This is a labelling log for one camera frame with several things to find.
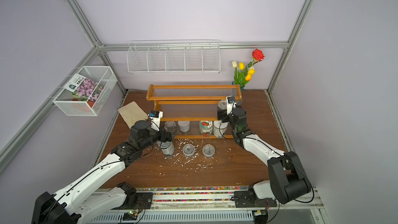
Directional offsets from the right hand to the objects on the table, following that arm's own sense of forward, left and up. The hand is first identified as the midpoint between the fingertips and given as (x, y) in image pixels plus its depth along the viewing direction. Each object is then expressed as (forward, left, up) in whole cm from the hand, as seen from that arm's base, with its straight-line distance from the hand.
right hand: (225, 104), depth 87 cm
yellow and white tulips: (+21, -12, +4) cm, 24 cm away
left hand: (-14, +29, 0) cm, 32 cm away
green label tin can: (-21, +32, -10) cm, 39 cm away
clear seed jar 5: (-5, +24, -13) cm, 28 cm away
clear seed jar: (-21, +21, -14) cm, 33 cm away
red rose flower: (+24, -20, +16) cm, 35 cm away
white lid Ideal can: (-10, +4, -8) cm, 13 cm away
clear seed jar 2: (-21, +10, -15) cm, 27 cm away
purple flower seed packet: (-2, +70, +15) cm, 72 cm away
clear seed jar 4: (-7, +33, -12) cm, 36 cm away
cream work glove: (+10, +63, -20) cm, 67 cm away
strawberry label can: (-9, +11, -10) cm, 18 cm away
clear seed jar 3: (-1, +2, +1) cm, 3 cm away
